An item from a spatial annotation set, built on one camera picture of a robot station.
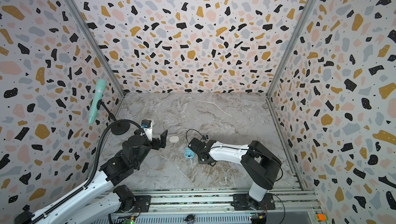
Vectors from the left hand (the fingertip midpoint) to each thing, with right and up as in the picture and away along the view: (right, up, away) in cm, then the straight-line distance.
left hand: (161, 128), depth 75 cm
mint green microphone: (-34, +14, +3) cm, 37 cm away
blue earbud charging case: (+11, -17, +15) cm, 25 cm away
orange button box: (+74, -40, -5) cm, 84 cm away
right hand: (+22, -19, +14) cm, 33 cm away
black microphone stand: (-36, -3, +25) cm, 44 cm away
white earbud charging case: (+2, -9, +20) cm, 22 cm away
